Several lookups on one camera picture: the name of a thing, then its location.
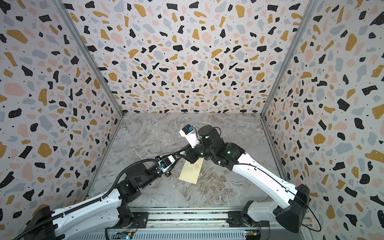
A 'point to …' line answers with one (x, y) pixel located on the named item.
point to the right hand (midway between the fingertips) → (176, 150)
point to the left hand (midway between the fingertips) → (177, 152)
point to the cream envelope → (190, 171)
